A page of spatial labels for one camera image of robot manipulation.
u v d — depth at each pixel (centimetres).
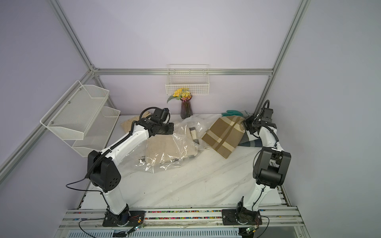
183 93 100
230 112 120
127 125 114
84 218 75
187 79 95
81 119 78
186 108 109
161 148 91
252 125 72
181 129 89
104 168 46
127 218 72
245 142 100
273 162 53
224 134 100
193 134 104
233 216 73
